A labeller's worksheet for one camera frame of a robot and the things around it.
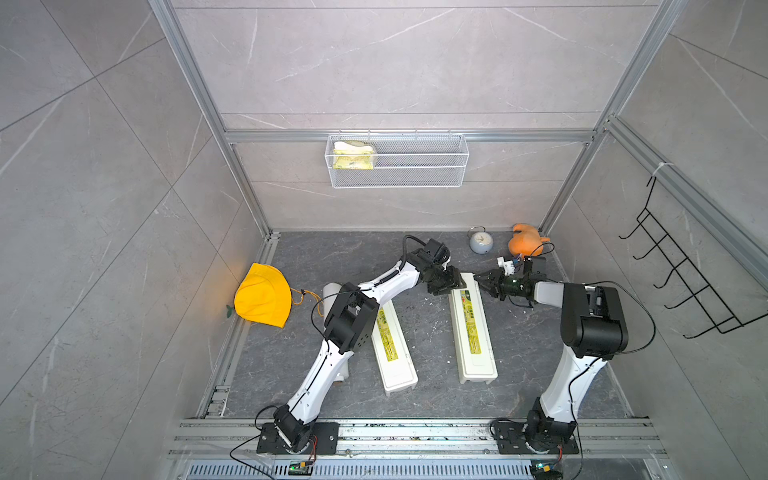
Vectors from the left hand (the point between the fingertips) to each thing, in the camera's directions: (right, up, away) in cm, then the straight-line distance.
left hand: (466, 287), depth 94 cm
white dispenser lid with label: (-1, -15, -14) cm, 21 cm away
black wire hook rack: (+43, -2, -35) cm, 55 cm away
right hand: (+5, +2, +4) cm, 6 cm away
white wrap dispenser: (-23, -19, -16) cm, 34 cm away
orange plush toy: (+25, +15, +11) cm, 31 cm away
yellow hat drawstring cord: (-55, -2, +7) cm, 55 cm away
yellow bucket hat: (-68, -4, +7) cm, 68 cm away
